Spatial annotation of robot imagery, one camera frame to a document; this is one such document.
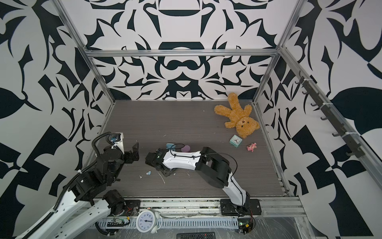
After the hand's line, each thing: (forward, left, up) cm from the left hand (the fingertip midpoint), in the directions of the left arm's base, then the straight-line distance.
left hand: (126, 142), depth 71 cm
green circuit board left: (-29, +4, -23) cm, 37 cm away
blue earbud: (-7, -7, -23) cm, 25 cm away
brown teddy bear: (+18, -66, -15) cm, 70 cm away
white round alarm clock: (-30, -10, -20) cm, 37 cm away
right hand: (-4, -19, -23) cm, 30 cm away
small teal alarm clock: (+11, -60, -21) cm, 64 cm away
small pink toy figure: (+6, -68, -21) cm, 71 cm away
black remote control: (-36, -32, -21) cm, 52 cm away
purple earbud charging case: (+6, -28, -21) cm, 36 cm away
